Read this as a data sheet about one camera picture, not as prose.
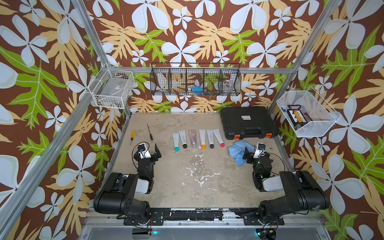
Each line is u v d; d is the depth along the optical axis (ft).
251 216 2.41
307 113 2.71
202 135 3.44
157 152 2.69
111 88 2.79
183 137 3.42
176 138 3.43
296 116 2.71
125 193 1.47
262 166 2.26
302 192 1.52
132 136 3.52
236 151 3.06
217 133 3.52
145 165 2.20
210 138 3.41
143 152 2.40
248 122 3.54
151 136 3.44
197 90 3.09
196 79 3.17
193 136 3.47
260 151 2.51
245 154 2.75
